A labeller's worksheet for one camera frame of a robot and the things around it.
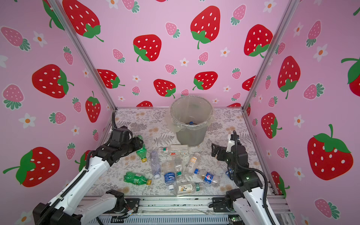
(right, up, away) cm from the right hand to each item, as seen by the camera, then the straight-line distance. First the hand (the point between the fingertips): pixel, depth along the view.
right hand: (218, 146), depth 75 cm
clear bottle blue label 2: (+3, -10, -10) cm, 15 cm away
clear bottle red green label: (-25, -7, +21) cm, 33 cm away
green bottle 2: (-46, -19, +3) cm, 50 cm away
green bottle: (-42, -4, +2) cm, 42 cm away
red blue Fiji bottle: (-13, +12, +32) cm, 36 cm away
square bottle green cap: (-18, -23, 0) cm, 29 cm away
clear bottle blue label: (-28, -17, +12) cm, 35 cm away
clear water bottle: (-38, -14, +13) cm, 43 cm away
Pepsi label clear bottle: (-4, -19, +3) cm, 20 cm away
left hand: (-43, +1, +5) cm, 44 cm away
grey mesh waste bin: (-14, +18, +29) cm, 37 cm away
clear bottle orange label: (-13, -12, +9) cm, 20 cm away
